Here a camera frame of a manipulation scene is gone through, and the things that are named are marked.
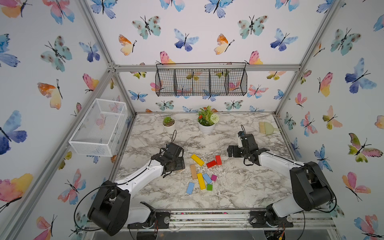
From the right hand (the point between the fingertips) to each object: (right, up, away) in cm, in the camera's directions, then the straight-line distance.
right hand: (235, 148), depth 93 cm
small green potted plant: (-43, +16, +10) cm, 47 cm away
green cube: (-17, -21, -8) cm, 28 cm away
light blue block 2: (-28, -22, -8) cm, 36 cm away
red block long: (-15, -10, 0) cm, 18 cm away
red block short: (-10, -8, +3) cm, 13 cm away
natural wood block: (-26, -13, -4) cm, 29 cm away
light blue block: (-18, -17, -6) cm, 25 cm away
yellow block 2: (-21, -18, -6) cm, 29 cm away
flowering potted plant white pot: (-17, +17, +1) cm, 25 cm away
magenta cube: (-14, -17, -5) cm, 22 cm away
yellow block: (-23, -8, +3) cm, 25 cm away
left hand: (-34, -8, -5) cm, 35 cm away
